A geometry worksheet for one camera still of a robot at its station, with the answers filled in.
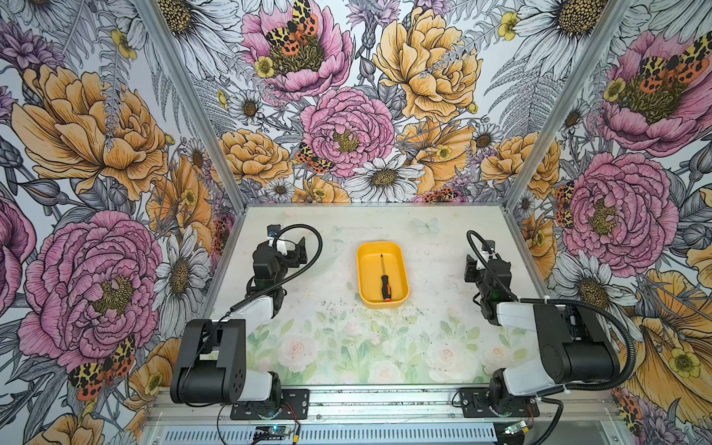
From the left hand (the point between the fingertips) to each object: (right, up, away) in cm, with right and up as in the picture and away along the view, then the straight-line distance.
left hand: (290, 245), depth 90 cm
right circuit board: (+62, -46, -19) cm, 79 cm away
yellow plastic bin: (+26, -9, +12) cm, 30 cm away
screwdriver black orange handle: (+31, -14, +4) cm, 34 cm away
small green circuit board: (+1, -46, -20) cm, 50 cm away
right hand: (+61, -5, +4) cm, 61 cm away
